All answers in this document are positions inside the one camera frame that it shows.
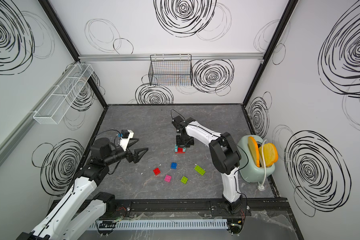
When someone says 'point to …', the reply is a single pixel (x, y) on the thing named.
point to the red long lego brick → (180, 150)
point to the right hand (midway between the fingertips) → (183, 146)
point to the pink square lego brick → (168, 178)
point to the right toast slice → (270, 153)
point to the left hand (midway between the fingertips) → (141, 144)
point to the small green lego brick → (184, 179)
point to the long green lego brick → (199, 170)
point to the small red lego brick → (156, 171)
